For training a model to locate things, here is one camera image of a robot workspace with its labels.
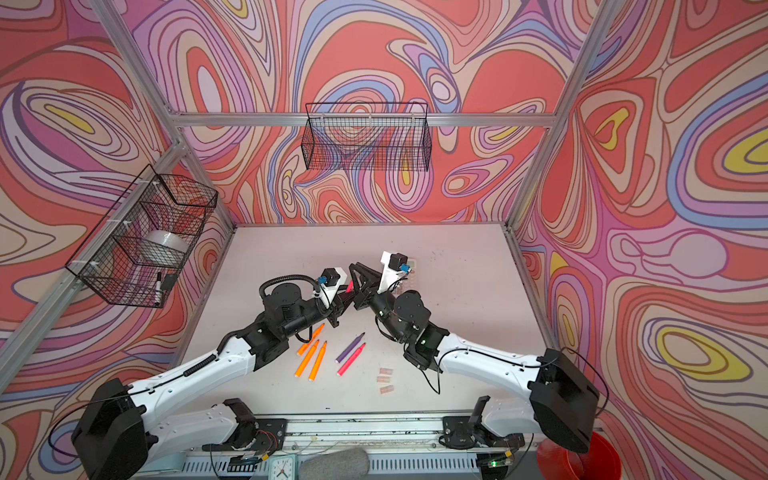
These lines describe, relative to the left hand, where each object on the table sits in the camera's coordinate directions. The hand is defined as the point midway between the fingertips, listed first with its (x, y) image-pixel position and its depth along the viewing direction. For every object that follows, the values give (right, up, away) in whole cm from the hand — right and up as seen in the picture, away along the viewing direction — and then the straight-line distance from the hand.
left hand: (358, 284), depth 73 cm
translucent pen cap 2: (+6, -28, +9) cm, 30 cm away
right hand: (-2, +2, -3) cm, 4 cm away
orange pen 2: (-13, -23, +12) cm, 29 cm away
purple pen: (-5, -21, +14) cm, 26 cm away
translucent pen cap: (+7, -26, +11) cm, 29 cm away
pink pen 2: (-6, -26, +11) cm, 29 cm away
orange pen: (-16, -23, +12) cm, 31 cm away
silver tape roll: (-48, +11, +1) cm, 49 cm away
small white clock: (-17, -42, -5) cm, 45 cm away
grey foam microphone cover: (-2, -40, -6) cm, 41 cm away
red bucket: (+57, -41, -4) cm, 71 cm away
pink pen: (-1, 0, -6) cm, 6 cm away
